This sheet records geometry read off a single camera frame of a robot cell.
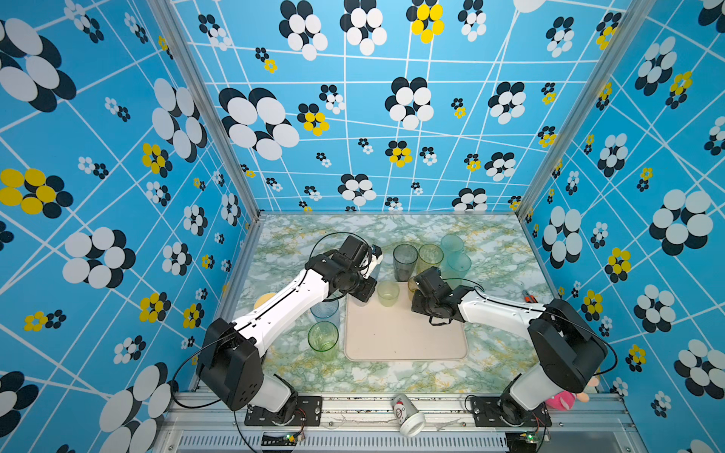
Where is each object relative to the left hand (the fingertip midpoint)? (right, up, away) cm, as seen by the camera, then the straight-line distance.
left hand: (373, 287), depth 81 cm
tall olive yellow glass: (+20, +8, +16) cm, 27 cm away
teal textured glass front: (+30, +4, +16) cm, 34 cm away
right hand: (+14, -7, +10) cm, 19 cm away
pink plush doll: (+48, -27, -11) cm, 56 cm away
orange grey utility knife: (+53, -6, +13) cm, 55 cm away
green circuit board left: (-24, -38, -9) cm, 46 cm away
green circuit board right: (+40, -36, -11) cm, 55 cm away
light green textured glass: (+5, -4, +12) cm, 14 cm away
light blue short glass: (-14, -9, +6) cm, 18 cm away
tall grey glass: (+11, +8, +15) cm, 20 cm away
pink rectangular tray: (0, -15, +6) cm, 16 cm away
